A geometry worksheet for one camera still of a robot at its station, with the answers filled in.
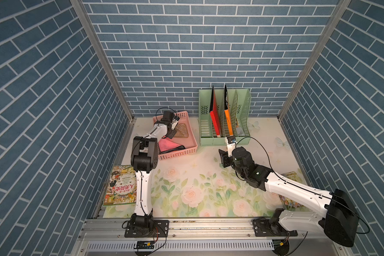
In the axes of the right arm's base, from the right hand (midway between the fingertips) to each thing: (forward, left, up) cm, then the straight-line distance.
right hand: (223, 149), depth 80 cm
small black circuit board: (-40, +34, -22) cm, 57 cm away
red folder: (+19, +5, +8) cm, 21 cm away
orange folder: (+18, -1, +10) cm, 20 cm away
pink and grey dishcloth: (+11, +35, -15) cm, 39 cm away
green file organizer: (+43, -13, -6) cm, 45 cm away
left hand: (+24, +34, -15) cm, 44 cm away
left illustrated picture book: (-17, +54, -19) cm, 60 cm away
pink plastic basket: (+15, +20, -18) cm, 31 cm away
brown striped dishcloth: (+23, +27, -15) cm, 39 cm away
